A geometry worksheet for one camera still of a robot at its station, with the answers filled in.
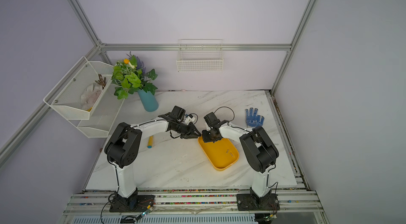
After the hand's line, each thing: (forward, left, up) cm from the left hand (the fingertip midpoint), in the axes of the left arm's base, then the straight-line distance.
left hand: (200, 135), depth 90 cm
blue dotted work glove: (+15, -35, -6) cm, 39 cm away
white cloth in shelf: (+10, +55, +23) cm, 61 cm away
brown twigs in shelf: (+18, +52, +25) cm, 61 cm away
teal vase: (+25, +36, +2) cm, 44 cm away
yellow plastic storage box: (-9, -13, -7) cm, 17 cm away
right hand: (+1, -3, -7) cm, 7 cm away
